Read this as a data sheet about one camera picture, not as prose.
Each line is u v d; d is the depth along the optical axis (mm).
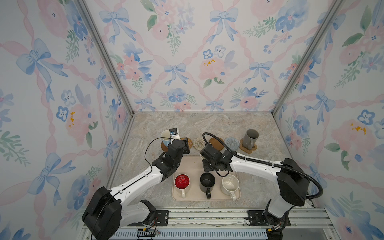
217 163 613
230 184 837
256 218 732
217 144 1124
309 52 842
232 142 1030
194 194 802
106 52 855
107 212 399
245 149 985
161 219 738
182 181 837
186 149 721
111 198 420
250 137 921
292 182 443
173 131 689
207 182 837
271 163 479
